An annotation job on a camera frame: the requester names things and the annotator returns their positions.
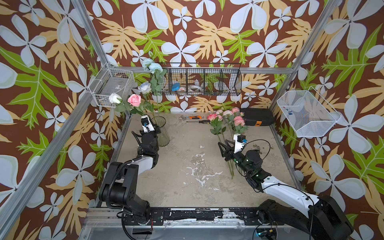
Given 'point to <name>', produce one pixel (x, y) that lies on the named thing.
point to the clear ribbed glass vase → (163, 138)
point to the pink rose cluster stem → (236, 111)
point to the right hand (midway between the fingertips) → (221, 141)
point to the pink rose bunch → (239, 124)
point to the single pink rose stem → (219, 114)
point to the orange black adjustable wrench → (192, 117)
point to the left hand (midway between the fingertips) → (148, 116)
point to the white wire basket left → (121, 82)
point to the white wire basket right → (309, 113)
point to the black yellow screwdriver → (201, 121)
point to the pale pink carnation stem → (226, 113)
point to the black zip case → (258, 116)
